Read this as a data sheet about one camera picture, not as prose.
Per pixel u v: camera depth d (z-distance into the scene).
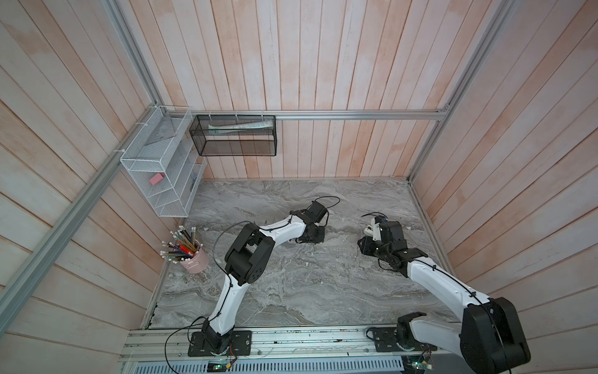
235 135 1.06
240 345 0.73
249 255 0.55
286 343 0.75
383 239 0.71
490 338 0.40
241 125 0.90
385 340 0.73
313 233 0.84
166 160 0.70
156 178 0.82
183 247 0.82
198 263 0.83
